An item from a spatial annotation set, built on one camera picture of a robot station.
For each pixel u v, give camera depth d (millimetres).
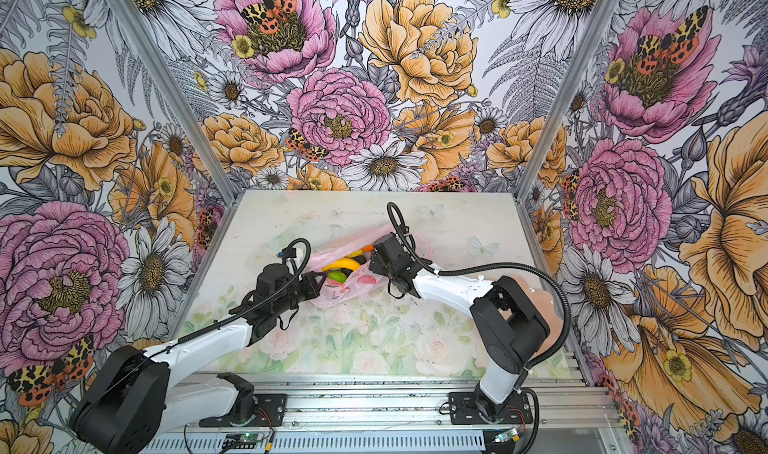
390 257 701
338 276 917
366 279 850
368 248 919
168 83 878
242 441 709
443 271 595
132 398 411
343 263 911
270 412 736
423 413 761
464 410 735
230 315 615
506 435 715
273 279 660
